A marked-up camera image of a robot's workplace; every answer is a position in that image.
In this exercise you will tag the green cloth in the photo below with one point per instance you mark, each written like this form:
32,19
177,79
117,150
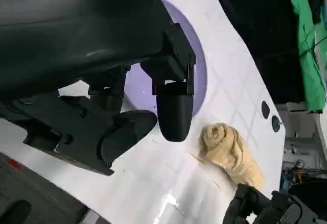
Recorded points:
307,63

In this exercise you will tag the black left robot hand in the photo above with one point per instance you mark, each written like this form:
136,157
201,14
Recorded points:
64,43

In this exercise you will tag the beige towel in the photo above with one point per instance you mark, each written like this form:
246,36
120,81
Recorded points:
230,150

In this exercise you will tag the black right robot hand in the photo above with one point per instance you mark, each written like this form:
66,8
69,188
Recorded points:
258,208

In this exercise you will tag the lilac plate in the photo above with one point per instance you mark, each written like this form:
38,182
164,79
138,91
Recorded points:
196,63

